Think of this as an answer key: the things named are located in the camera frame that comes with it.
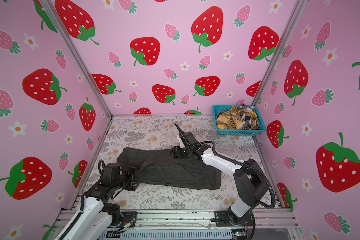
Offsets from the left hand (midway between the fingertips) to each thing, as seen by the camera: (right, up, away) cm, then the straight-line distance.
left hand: (142, 171), depth 81 cm
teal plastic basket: (+49, +39, +34) cm, 71 cm away
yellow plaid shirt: (+66, +31, +25) cm, 77 cm away
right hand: (+17, +10, +4) cm, 20 cm away
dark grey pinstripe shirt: (+8, 0, +8) cm, 11 cm away
